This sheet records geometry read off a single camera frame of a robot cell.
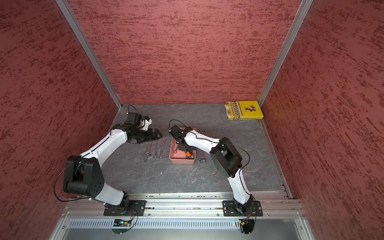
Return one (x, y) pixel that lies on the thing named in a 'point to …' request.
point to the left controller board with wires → (118, 222)
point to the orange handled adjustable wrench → (188, 155)
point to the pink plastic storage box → (178, 156)
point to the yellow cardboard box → (243, 110)
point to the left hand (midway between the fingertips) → (155, 139)
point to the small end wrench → (163, 140)
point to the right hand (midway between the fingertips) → (188, 149)
